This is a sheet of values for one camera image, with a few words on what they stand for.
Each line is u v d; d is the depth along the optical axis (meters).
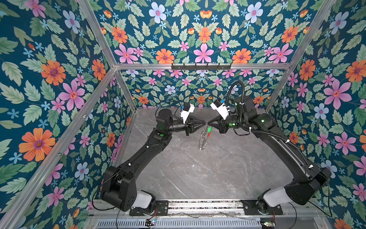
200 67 0.94
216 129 0.65
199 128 0.67
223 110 0.59
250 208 0.73
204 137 0.69
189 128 0.62
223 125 0.58
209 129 0.69
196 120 0.67
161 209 0.73
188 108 0.60
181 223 0.77
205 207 0.75
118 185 0.41
